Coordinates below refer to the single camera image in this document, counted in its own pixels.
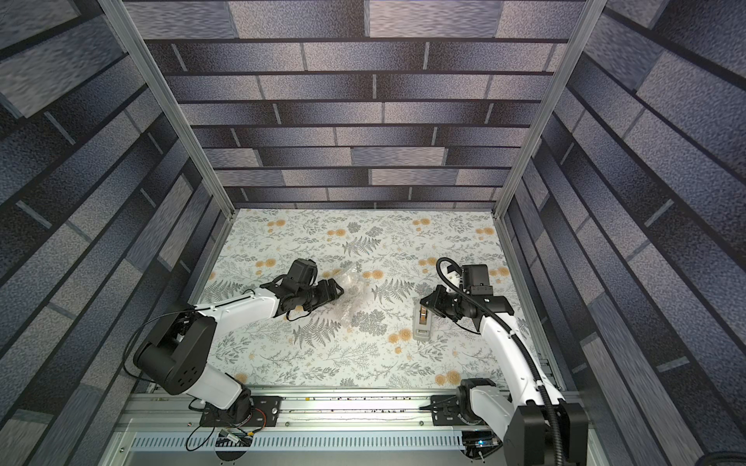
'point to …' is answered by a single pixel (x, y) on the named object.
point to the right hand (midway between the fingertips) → (421, 299)
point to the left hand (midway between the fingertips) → (339, 293)
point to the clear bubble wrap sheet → (357, 295)
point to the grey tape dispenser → (422, 322)
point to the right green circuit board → (483, 441)
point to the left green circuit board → (233, 438)
